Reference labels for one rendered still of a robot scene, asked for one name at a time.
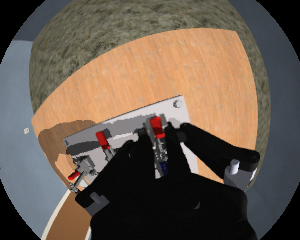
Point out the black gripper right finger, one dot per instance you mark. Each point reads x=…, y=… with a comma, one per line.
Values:
x=235, y=164

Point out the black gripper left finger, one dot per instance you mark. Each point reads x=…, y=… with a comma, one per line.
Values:
x=129, y=202

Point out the blue rectangular block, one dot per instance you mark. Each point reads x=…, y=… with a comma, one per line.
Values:
x=163, y=165

